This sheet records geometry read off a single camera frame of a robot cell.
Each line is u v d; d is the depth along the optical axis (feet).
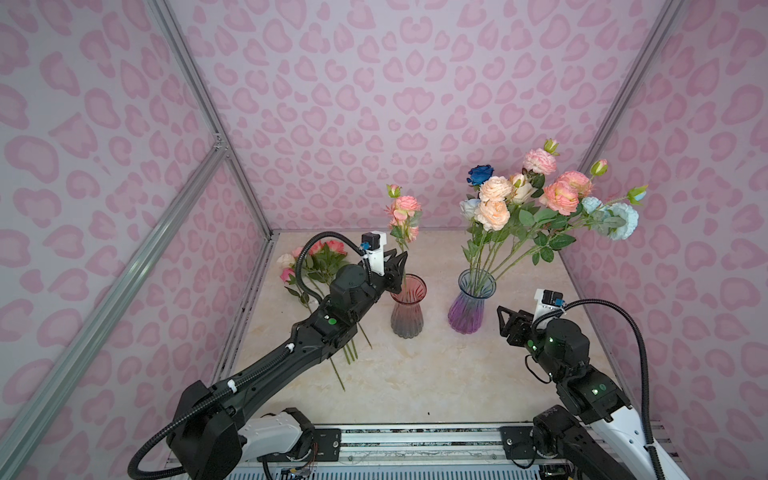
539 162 2.18
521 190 2.18
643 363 1.75
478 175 2.45
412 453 2.37
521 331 2.10
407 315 2.74
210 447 1.25
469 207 2.36
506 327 2.21
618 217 1.92
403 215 2.27
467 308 2.96
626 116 2.76
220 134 2.96
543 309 2.10
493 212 2.14
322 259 3.54
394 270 2.08
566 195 1.95
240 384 1.39
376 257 2.05
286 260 3.50
